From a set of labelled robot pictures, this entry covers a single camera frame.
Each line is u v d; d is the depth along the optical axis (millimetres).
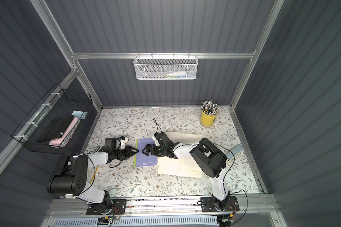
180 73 905
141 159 901
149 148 810
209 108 937
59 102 788
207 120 1007
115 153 776
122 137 891
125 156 827
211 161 516
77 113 822
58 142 627
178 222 771
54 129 674
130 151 855
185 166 874
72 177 456
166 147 738
